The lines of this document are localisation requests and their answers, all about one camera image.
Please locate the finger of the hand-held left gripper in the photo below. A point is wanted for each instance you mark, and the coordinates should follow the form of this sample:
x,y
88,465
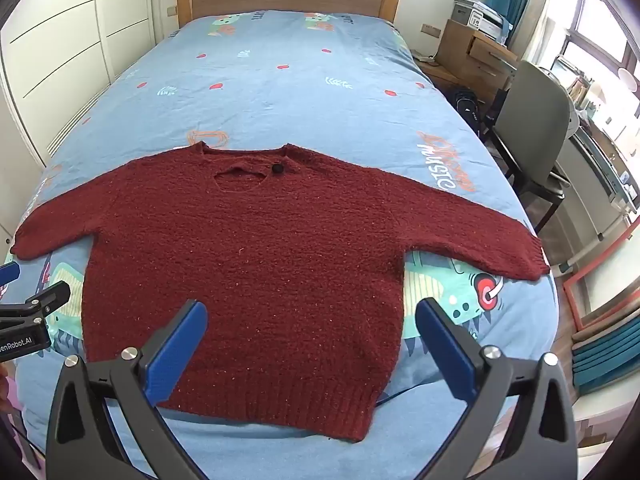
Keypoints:
x,y
9,274
42,302

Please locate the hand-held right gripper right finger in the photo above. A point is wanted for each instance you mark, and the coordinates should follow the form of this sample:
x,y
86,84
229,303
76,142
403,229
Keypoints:
x,y
447,350

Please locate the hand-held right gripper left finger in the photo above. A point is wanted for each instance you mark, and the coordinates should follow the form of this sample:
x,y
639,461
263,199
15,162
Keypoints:
x,y
175,350

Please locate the dark red knit sweater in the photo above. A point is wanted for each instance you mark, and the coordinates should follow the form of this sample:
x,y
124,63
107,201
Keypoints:
x,y
260,260

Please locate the teal slatted chair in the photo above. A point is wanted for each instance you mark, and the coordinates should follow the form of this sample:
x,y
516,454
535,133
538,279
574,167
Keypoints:
x,y
607,360

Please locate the white desk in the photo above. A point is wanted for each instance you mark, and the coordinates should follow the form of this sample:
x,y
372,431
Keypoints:
x,y
595,185

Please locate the black bag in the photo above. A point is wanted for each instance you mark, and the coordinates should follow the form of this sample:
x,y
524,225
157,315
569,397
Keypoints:
x,y
466,106

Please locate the grey chair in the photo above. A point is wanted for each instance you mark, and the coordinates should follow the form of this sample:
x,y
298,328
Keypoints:
x,y
535,120

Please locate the white wardrobe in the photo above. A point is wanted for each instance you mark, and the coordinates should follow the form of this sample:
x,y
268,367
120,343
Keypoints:
x,y
75,35

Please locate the blue printed bed sheet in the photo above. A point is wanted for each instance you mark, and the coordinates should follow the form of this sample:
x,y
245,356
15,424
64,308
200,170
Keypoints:
x,y
280,80

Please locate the wooden cabinet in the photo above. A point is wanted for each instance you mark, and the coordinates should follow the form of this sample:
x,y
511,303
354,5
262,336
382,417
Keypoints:
x,y
475,55

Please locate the white printer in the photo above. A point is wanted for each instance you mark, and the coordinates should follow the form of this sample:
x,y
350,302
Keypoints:
x,y
480,17

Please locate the window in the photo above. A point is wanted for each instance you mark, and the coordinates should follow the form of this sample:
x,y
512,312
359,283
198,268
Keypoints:
x,y
600,30

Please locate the red wooden frame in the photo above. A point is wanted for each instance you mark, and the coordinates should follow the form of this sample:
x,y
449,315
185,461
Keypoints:
x,y
575,300

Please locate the wall switch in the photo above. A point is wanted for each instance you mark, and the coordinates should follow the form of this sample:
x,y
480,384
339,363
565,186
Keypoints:
x,y
172,10

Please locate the wall socket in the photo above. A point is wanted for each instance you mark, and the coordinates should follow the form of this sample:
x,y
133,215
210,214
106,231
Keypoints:
x,y
430,30

